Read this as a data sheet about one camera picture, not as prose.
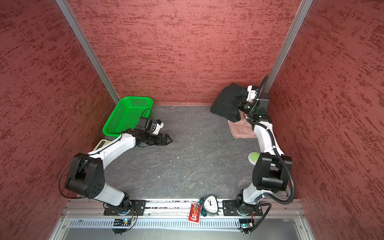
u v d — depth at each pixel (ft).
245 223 2.32
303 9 2.36
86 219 2.33
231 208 2.43
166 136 2.62
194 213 2.33
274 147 1.54
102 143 3.18
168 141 2.67
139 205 2.48
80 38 2.67
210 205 2.37
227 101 2.60
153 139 2.49
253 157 2.99
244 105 2.39
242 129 3.38
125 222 2.30
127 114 3.74
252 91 2.42
